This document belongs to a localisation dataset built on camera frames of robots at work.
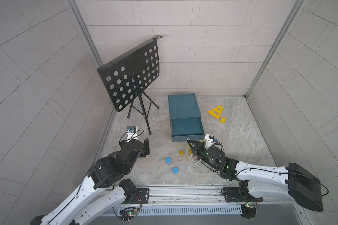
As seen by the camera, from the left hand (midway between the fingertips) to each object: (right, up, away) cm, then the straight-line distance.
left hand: (145, 139), depth 69 cm
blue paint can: (+11, -15, +12) cm, 22 cm away
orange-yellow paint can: (+18, -12, +16) cm, 27 cm away
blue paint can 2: (+15, -19, +9) cm, 26 cm away
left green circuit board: (-7, -34, -4) cm, 35 cm away
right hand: (+20, -3, +5) cm, 21 cm away
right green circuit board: (+51, -35, -1) cm, 62 cm away
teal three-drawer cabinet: (+21, +9, +13) cm, 26 cm away
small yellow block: (+50, +7, +32) cm, 60 cm away
